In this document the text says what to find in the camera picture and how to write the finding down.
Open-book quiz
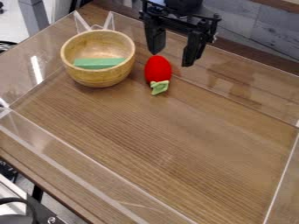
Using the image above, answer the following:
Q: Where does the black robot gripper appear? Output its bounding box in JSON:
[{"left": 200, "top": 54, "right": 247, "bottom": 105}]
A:
[{"left": 140, "top": 0, "right": 222, "bottom": 67}]

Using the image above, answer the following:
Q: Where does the green foam stick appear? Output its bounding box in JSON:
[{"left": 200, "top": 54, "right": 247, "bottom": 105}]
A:
[{"left": 73, "top": 58, "right": 127, "bottom": 69}]

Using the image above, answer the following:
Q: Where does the light wooden bowl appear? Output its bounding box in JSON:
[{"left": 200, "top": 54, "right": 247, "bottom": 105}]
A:
[{"left": 60, "top": 30, "right": 136, "bottom": 88}]

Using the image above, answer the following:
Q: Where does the red plush strawberry toy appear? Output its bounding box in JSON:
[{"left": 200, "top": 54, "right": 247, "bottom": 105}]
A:
[{"left": 144, "top": 55, "right": 172, "bottom": 95}]

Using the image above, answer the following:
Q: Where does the black table leg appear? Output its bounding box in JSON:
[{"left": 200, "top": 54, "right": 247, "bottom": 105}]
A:
[{"left": 32, "top": 185, "right": 43, "bottom": 202}]

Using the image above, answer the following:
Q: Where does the clear acrylic tray enclosure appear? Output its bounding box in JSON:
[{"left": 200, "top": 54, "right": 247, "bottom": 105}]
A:
[{"left": 0, "top": 17, "right": 299, "bottom": 224}]

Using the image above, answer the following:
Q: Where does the grey post top left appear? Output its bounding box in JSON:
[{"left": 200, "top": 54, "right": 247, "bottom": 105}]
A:
[{"left": 17, "top": 0, "right": 51, "bottom": 36}]

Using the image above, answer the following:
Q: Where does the black cable bottom left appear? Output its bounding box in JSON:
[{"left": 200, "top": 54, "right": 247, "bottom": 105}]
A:
[{"left": 0, "top": 197, "right": 40, "bottom": 224}]

